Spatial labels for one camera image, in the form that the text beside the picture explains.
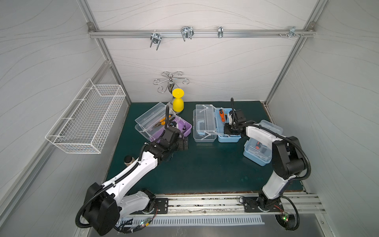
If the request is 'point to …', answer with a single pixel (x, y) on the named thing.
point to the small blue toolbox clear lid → (205, 123)
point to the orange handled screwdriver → (222, 115)
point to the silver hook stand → (170, 85)
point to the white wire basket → (87, 124)
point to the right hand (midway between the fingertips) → (225, 128)
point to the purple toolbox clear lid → (151, 124)
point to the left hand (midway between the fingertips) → (178, 140)
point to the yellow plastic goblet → (177, 102)
